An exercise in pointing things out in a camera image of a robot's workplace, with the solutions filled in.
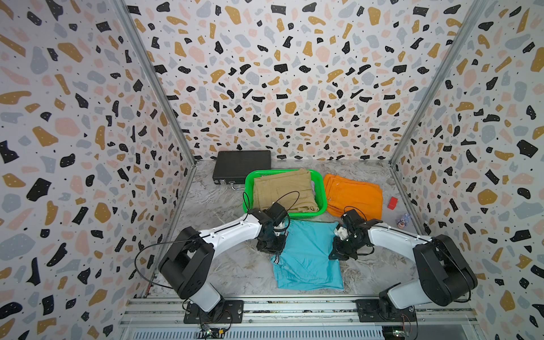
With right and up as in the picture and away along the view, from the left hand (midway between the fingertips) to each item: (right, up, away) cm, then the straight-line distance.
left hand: (283, 251), depth 83 cm
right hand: (+19, -3, +3) cm, 19 cm away
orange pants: (+30, +21, +23) cm, 43 cm away
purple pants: (-5, +18, -13) cm, 22 cm away
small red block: (+53, +17, +20) cm, 59 cm away
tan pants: (+4, +24, +20) cm, 31 cm away
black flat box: (-28, +36, +35) cm, 57 cm away
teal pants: (+8, -5, -1) cm, 9 cm away
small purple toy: (+53, +9, +12) cm, 55 cm away
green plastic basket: (+17, +22, +15) cm, 32 cm away
